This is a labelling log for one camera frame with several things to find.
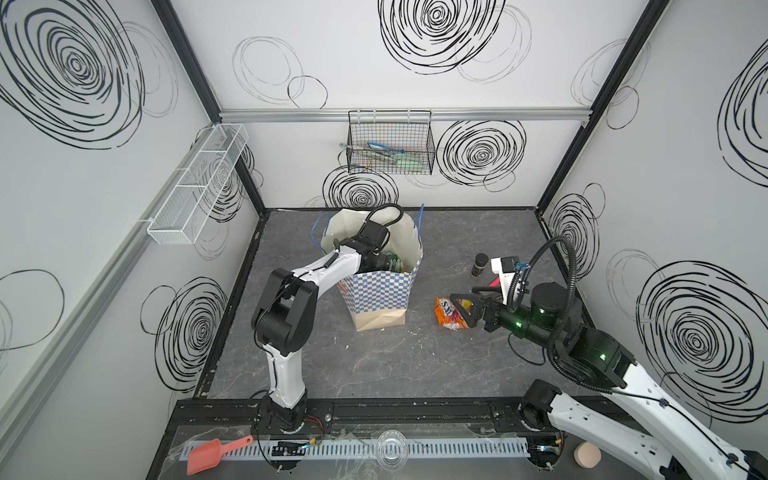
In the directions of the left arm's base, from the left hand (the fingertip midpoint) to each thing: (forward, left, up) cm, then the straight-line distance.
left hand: (375, 261), depth 96 cm
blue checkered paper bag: (-18, -2, +7) cm, 19 cm away
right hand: (-24, -21, +23) cm, 39 cm away
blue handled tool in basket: (+24, -1, +27) cm, 36 cm away
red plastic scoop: (-52, +36, -6) cm, 63 cm away
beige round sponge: (-49, -52, -4) cm, 71 cm away
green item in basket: (+18, -10, +26) cm, 33 cm away
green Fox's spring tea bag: (-7, -7, +9) cm, 13 cm away
